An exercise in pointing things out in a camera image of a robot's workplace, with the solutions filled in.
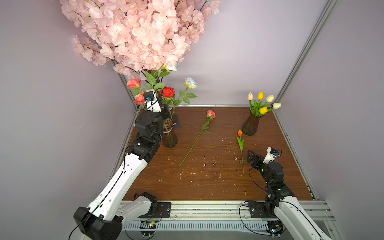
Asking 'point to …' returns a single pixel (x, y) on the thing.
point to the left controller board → (147, 228)
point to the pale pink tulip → (250, 96)
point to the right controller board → (275, 228)
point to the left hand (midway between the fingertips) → (160, 96)
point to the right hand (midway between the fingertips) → (254, 151)
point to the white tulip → (276, 105)
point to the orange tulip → (241, 143)
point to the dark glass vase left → (169, 138)
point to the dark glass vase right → (250, 126)
